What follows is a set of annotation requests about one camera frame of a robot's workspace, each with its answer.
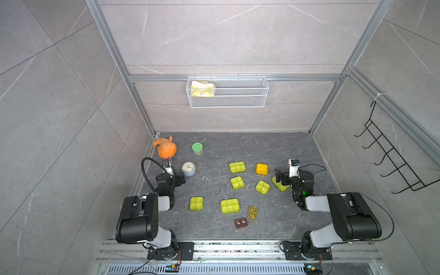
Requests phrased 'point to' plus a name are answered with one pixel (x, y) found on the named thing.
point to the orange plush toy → (167, 148)
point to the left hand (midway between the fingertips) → (173, 169)
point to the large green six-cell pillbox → (230, 205)
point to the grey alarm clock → (189, 168)
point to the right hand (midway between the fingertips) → (285, 168)
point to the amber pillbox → (262, 169)
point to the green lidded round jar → (197, 148)
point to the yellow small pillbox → (252, 212)
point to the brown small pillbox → (241, 223)
